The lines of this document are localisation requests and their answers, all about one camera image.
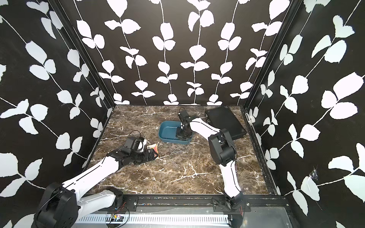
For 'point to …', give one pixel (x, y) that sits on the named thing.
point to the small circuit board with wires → (115, 217)
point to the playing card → (154, 146)
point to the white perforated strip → (158, 219)
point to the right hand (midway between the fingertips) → (176, 135)
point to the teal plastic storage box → (167, 133)
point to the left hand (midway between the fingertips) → (154, 154)
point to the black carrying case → (223, 117)
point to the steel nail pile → (176, 150)
